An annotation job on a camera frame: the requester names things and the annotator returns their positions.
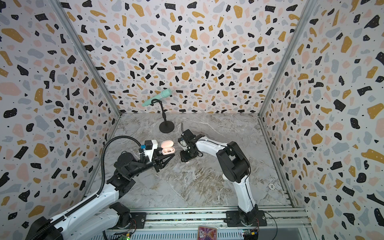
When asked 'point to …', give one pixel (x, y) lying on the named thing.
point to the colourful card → (206, 233)
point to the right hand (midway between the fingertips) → (183, 156)
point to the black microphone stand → (166, 126)
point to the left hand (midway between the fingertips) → (173, 150)
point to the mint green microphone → (163, 94)
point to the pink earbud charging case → (167, 147)
